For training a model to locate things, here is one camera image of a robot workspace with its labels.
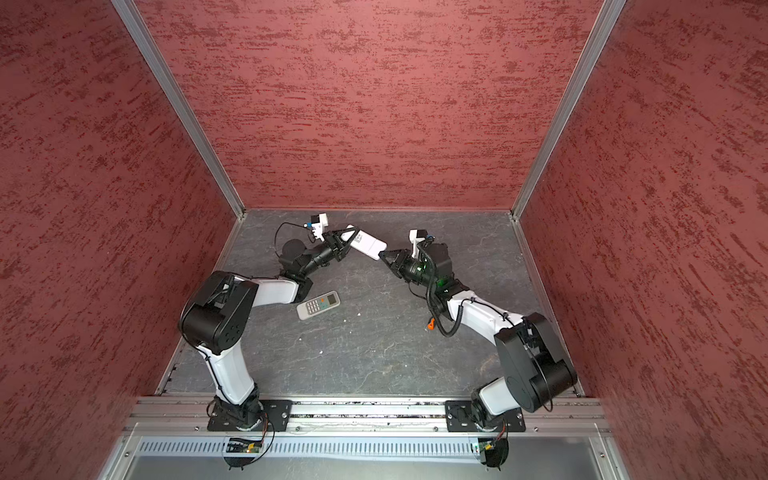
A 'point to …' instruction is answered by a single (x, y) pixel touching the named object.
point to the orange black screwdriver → (431, 323)
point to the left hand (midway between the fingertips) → (362, 234)
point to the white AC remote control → (364, 242)
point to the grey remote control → (318, 305)
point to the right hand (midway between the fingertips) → (375, 260)
